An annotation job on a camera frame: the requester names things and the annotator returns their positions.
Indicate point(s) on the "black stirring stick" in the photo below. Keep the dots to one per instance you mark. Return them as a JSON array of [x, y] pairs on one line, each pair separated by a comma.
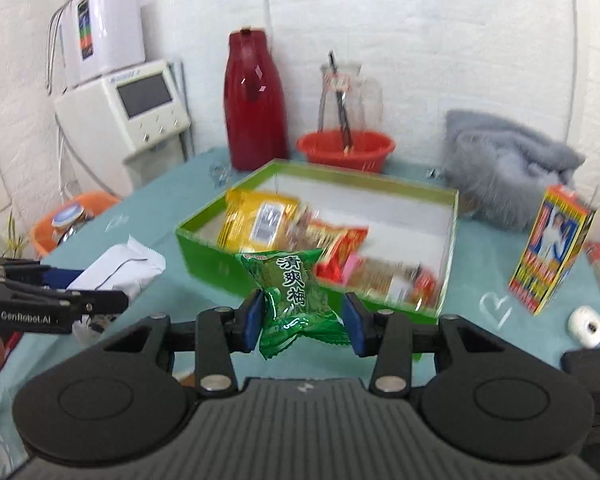
[[341, 110]]

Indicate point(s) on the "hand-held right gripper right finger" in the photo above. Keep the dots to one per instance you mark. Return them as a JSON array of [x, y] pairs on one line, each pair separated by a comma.
[[355, 325]]

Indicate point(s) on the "white round device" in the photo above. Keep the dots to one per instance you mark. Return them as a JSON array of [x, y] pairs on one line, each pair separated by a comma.
[[582, 327]]

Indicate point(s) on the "colourful printed carton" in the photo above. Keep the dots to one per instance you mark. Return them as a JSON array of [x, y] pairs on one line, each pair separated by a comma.
[[550, 250]]

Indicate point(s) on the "orange plastic basin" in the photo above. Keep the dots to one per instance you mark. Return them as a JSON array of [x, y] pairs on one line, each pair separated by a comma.
[[100, 202]]

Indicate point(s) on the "green plum snack packet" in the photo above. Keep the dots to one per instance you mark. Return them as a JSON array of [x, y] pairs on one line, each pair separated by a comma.
[[290, 290]]

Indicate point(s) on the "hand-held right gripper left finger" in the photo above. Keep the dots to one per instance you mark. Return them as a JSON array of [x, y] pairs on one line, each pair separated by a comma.
[[254, 320]]

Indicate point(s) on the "green cardboard box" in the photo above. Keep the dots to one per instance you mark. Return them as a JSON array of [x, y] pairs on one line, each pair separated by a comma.
[[205, 255]]

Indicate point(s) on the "grey fluffy towel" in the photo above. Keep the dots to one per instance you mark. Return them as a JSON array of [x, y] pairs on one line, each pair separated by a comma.
[[500, 170]]

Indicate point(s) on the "teal printed tablecloth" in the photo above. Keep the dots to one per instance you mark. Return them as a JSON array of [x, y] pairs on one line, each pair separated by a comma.
[[480, 280]]

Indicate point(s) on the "red plastic basin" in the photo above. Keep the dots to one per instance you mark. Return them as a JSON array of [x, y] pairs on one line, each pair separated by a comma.
[[345, 157]]

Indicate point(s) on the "white snack packet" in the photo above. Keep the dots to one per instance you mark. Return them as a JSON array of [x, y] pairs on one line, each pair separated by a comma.
[[125, 265]]

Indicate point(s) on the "red snack packet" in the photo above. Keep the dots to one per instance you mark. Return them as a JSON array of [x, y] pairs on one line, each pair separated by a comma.
[[340, 250]]

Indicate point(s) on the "white appliance with screen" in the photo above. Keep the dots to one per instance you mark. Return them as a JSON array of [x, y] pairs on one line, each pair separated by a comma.
[[90, 120]]

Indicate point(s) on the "clear glass pitcher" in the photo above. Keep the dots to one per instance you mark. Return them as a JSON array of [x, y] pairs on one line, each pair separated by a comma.
[[370, 105]]

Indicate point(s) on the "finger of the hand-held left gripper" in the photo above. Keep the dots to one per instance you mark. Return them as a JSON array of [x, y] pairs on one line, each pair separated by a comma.
[[100, 302], [62, 277]]

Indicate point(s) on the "maroon snack packet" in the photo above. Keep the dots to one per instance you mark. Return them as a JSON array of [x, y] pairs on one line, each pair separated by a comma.
[[395, 282]]

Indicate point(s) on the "yellow snack packet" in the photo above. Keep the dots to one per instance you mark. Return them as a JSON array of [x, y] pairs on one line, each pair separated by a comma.
[[250, 220]]

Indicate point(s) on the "white blue bowl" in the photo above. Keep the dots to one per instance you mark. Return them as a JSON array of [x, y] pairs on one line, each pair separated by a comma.
[[67, 215]]

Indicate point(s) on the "white wall water purifier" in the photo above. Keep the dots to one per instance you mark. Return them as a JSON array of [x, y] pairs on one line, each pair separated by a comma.
[[112, 25]]

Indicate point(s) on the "red thermos jug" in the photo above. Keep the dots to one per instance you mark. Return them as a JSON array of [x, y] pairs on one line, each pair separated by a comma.
[[255, 120]]

